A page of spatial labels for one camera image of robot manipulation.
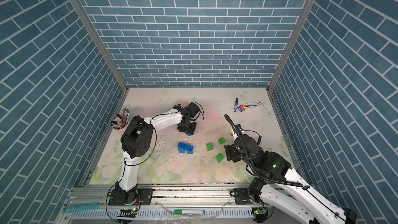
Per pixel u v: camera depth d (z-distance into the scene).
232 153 0.62
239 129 0.59
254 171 0.47
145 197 0.74
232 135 0.63
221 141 0.93
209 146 0.88
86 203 0.72
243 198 0.73
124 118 0.87
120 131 0.87
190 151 0.86
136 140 0.53
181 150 0.85
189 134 0.95
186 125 0.82
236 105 1.09
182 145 0.83
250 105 1.09
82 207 0.71
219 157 0.84
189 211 0.69
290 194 0.46
